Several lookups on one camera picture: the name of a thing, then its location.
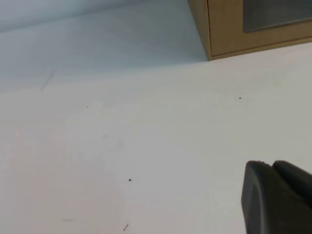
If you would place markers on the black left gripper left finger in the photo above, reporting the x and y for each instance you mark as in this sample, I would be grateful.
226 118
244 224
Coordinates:
265 200

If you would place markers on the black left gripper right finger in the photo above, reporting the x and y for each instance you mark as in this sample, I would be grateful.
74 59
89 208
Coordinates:
292 200

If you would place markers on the lower brown cardboard shoebox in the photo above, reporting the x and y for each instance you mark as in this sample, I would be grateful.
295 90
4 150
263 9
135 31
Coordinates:
235 27

